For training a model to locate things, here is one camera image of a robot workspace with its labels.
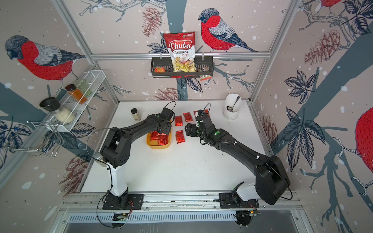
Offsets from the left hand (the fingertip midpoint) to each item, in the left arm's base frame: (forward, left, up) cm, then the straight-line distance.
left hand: (165, 125), depth 98 cm
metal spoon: (+17, -48, -2) cm, 51 cm away
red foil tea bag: (+7, -8, -5) cm, 12 cm away
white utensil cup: (+16, -49, +4) cm, 51 cm away
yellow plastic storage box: (-12, +7, -5) cm, 15 cm away
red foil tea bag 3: (-7, -10, -4) cm, 13 cm away
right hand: (-9, -17, +11) cm, 22 cm away
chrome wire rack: (-26, +50, +17) cm, 59 cm away
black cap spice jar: (+9, +22, 0) cm, 24 cm away
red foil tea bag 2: (+10, -15, -4) cm, 19 cm away
